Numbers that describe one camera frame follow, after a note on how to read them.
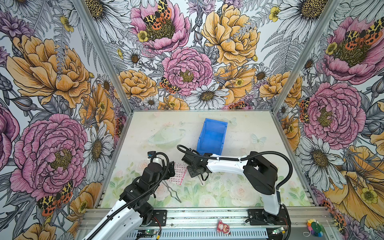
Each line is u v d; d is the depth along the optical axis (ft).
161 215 2.45
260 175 1.59
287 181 1.62
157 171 1.92
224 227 2.26
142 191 1.73
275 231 2.35
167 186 2.79
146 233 2.32
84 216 2.46
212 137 3.45
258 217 2.43
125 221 1.93
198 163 2.21
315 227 2.32
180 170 2.95
